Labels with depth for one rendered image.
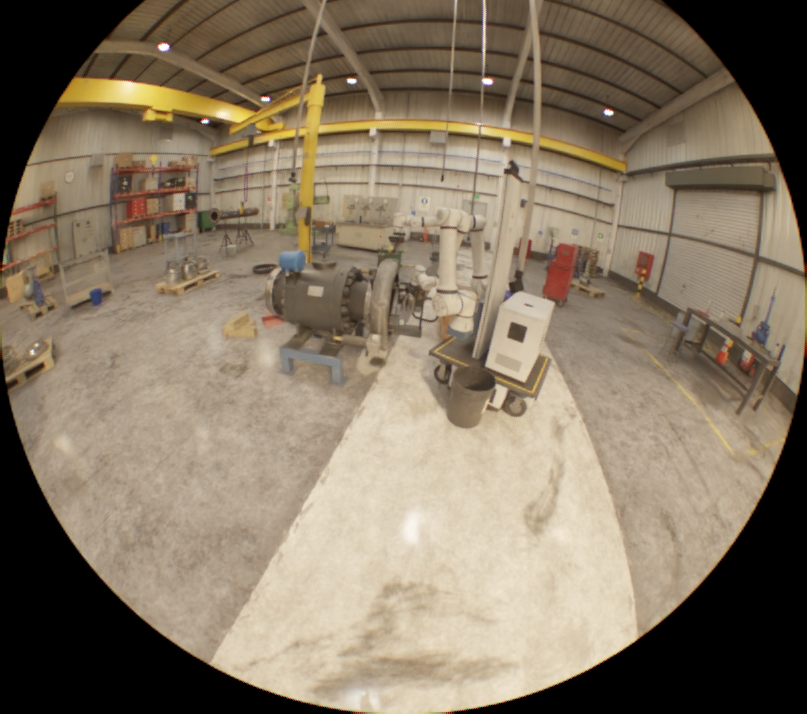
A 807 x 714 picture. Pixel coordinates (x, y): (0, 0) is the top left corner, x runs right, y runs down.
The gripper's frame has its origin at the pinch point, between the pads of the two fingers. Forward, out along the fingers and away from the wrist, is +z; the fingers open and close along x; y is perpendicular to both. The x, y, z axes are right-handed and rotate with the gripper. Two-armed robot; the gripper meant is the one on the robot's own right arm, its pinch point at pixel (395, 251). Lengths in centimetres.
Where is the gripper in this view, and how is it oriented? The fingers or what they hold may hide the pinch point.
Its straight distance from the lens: 230.0
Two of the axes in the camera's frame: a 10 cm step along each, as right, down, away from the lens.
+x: 7.5, 2.6, -6.0
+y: -6.5, 1.6, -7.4
